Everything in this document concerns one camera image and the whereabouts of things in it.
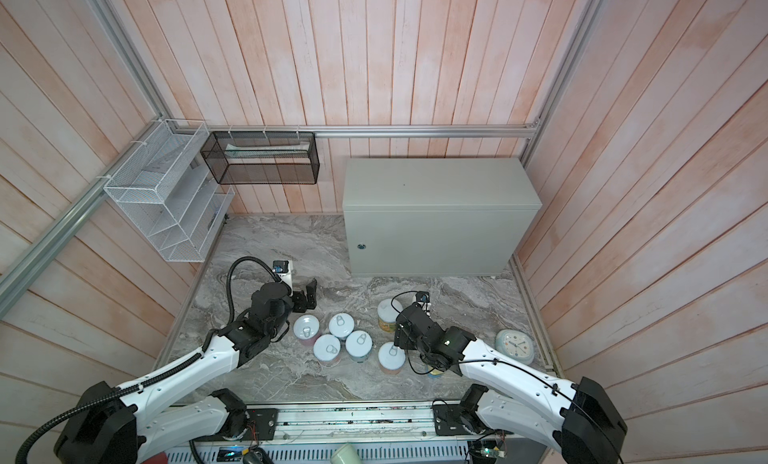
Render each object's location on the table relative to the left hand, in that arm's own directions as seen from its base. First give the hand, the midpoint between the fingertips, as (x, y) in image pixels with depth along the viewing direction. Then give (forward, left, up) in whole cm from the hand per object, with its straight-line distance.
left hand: (302, 286), depth 83 cm
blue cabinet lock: (+13, -16, +3) cm, 21 cm away
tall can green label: (-4, -24, -7) cm, 26 cm away
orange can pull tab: (-15, -26, -8) cm, 31 cm away
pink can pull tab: (-10, -1, -8) cm, 13 cm away
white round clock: (-12, -61, -11) cm, 63 cm away
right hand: (-9, -30, -7) cm, 32 cm away
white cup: (-39, -15, -6) cm, 42 cm away
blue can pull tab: (-13, -16, -9) cm, 23 cm away
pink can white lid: (-15, -8, -8) cm, 18 cm away
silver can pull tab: (-7, -11, -9) cm, 16 cm away
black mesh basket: (+35, +14, +19) cm, 42 cm away
